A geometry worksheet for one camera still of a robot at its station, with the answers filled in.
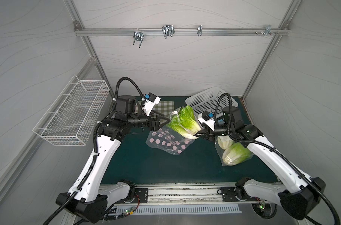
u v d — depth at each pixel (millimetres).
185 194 749
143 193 735
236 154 816
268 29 764
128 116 487
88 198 364
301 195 370
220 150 861
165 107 1145
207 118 576
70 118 687
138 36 787
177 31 782
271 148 453
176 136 689
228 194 733
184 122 587
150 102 546
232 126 547
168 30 766
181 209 704
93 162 391
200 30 783
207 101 1182
